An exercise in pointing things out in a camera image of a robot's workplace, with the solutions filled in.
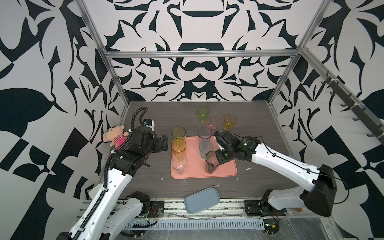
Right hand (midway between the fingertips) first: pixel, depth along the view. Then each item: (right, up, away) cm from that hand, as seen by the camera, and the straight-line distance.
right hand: (218, 155), depth 77 cm
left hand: (-30, +11, -5) cm, 32 cm away
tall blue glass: (-6, +10, +9) cm, 15 cm away
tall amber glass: (-22, +3, +12) cm, 25 cm away
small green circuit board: (+24, -32, -7) cm, 40 cm away
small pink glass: (0, +16, +25) cm, 30 cm away
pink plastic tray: (-13, -5, +14) cm, 20 cm away
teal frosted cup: (-6, +3, +10) cm, 12 cm away
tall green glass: (-21, +11, +8) cm, 25 cm away
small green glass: (-6, +23, +31) cm, 39 cm away
